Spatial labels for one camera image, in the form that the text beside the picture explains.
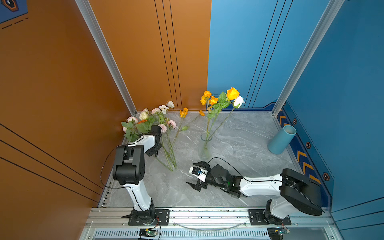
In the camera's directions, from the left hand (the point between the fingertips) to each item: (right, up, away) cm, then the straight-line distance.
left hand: (153, 148), depth 98 cm
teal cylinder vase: (+79, +5, -9) cm, 80 cm away
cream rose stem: (-10, +23, +11) cm, 27 cm away
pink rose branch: (-19, +12, +8) cm, 24 cm away
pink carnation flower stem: (+9, +13, -13) cm, 20 cm away
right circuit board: (+67, -36, -28) cm, 82 cm away
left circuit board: (+5, -36, -27) cm, 46 cm away
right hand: (+25, -10, -21) cm, 35 cm away
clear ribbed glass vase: (+35, +3, -11) cm, 36 cm away
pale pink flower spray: (+4, +28, +13) cm, 31 cm away
